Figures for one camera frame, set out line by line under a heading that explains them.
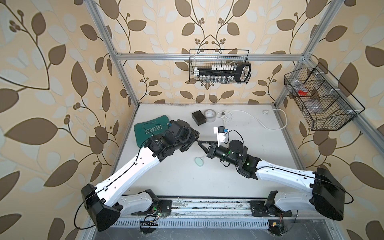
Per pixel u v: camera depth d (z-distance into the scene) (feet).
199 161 2.91
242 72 2.75
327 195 1.34
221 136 2.15
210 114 3.69
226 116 3.63
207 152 2.19
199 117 3.57
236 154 1.83
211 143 2.16
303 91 2.64
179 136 1.75
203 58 2.99
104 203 1.25
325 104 2.40
